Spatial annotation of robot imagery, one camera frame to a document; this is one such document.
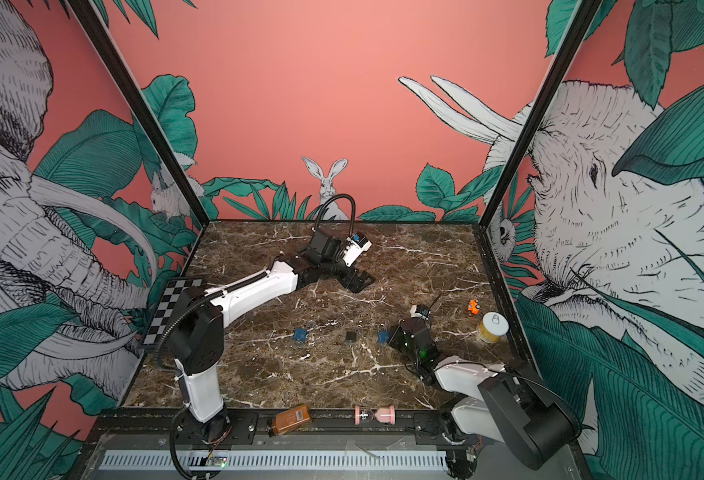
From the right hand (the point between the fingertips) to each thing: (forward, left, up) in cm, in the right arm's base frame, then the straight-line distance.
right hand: (386, 325), depth 89 cm
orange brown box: (-25, +25, +1) cm, 36 cm away
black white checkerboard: (+12, +70, +2) cm, 71 cm away
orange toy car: (+7, -29, -2) cm, 30 cm away
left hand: (+11, +6, +15) cm, 20 cm away
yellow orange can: (-1, -32, +1) cm, 32 cm away
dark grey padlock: (-2, +11, -3) cm, 11 cm away
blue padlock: (-3, +1, -2) cm, 3 cm away
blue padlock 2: (-2, +27, -2) cm, 27 cm away
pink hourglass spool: (-24, +2, -1) cm, 24 cm away
